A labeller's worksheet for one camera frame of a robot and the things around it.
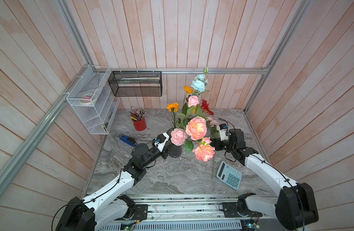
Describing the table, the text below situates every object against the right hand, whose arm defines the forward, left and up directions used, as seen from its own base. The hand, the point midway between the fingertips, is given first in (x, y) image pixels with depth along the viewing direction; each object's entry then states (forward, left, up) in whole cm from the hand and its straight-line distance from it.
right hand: (212, 138), depth 86 cm
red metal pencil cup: (+15, +49, -7) cm, 52 cm away
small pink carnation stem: (+19, -5, -8) cm, 21 cm away
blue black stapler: (+4, +55, -9) cm, 56 cm away
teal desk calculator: (-18, -10, -12) cm, 24 cm away
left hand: (-8, +24, +10) cm, 27 cm away
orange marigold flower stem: (+7, +23, +20) cm, 31 cm away
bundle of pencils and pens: (+18, +50, +1) cm, 53 cm away
